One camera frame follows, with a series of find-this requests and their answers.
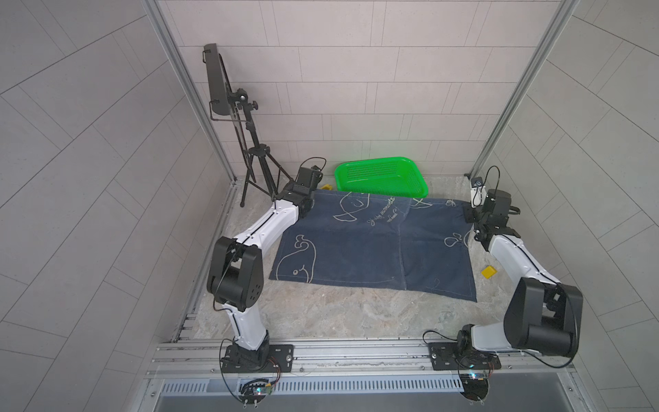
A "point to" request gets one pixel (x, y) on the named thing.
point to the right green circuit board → (475, 385)
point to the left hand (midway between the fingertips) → (294, 185)
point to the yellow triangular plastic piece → (327, 186)
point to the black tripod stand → (270, 166)
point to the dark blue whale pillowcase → (360, 236)
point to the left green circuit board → (254, 390)
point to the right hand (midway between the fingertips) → (477, 194)
